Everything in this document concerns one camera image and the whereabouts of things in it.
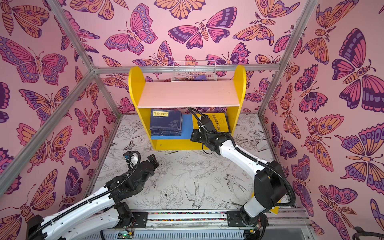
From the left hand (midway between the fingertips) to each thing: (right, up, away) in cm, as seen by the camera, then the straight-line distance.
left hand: (151, 158), depth 77 cm
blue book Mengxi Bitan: (+6, +14, +11) cm, 18 cm away
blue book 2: (+6, +15, +10) cm, 19 cm away
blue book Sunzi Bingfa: (+5, +11, +13) cm, 18 cm away
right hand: (+21, +14, +6) cm, 26 cm away
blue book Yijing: (+5, +12, +12) cm, 18 cm away
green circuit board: (-12, -36, -5) cm, 39 cm away
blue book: (+5, +22, +14) cm, 26 cm away
